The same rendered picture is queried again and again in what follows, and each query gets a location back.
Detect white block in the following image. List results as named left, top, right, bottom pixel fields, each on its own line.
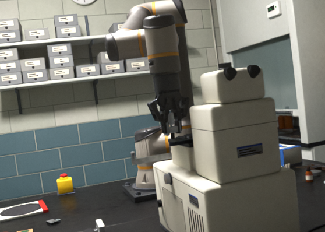
left=94, top=218, right=106, bottom=232

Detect grey wall shelf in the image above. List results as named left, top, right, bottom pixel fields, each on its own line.
left=0, top=71, right=151, bottom=115
left=0, top=34, right=108, bottom=65

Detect yellow red button box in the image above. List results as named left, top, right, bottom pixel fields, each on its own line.
left=56, top=173, right=76, bottom=196

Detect white fume hood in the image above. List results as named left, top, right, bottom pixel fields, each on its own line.
left=214, top=0, right=325, bottom=162

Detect grey labelled storage box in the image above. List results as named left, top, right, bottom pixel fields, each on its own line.
left=100, top=59, right=126, bottom=76
left=0, top=17, right=23, bottom=33
left=48, top=66, right=75, bottom=81
left=125, top=57, right=150, bottom=73
left=0, top=59, right=22, bottom=75
left=0, top=47, right=20, bottom=63
left=24, top=27, right=51, bottom=42
left=0, top=30, right=23, bottom=44
left=46, top=43, right=73, bottom=57
left=20, top=57, right=47, bottom=72
left=53, top=13, right=79, bottom=28
left=75, top=63, right=101, bottom=78
left=0, top=72, right=23, bottom=87
left=96, top=51, right=111, bottom=65
left=22, top=68, right=49, bottom=84
left=48, top=54, right=75, bottom=69
left=108, top=22, right=125, bottom=34
left=55, top=24, right=82, bottom=39

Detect small dark grey block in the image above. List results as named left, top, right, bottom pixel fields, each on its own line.
left=45, top=217, right=62, bottom=226

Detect orange jars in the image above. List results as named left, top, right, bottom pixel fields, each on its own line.
left=277, top=115, right=293, bottom=131

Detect blue and white box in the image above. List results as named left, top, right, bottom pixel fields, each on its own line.
left=278, top=143, right=302, bottom=168

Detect cream microscope body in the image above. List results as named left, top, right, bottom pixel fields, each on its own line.
left=153, top=66, right=301, bottom=232

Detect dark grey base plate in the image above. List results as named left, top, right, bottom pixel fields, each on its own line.
left=122, top=181, right=157, bottom=203

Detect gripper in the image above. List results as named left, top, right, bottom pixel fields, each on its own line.
left=147, top=72, right=190, bottom=135

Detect black microscope stage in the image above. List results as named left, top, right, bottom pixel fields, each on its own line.
left=168, top=136, right=194, bottom=149

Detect white wall thermostat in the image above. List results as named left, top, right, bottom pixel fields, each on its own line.
left=265, top=0, right=282, bottom=20

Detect brown bottle white label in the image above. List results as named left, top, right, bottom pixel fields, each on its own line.
left=305, top=166, right=314, bottom=184

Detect white tray red end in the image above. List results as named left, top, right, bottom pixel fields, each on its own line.
left=0, top=199, right=50, bottom=223

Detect black eyepiece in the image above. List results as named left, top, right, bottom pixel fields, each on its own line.
left=246, top=64, right=262, bottom=79
left=222, top=66, right=238, bottom=81

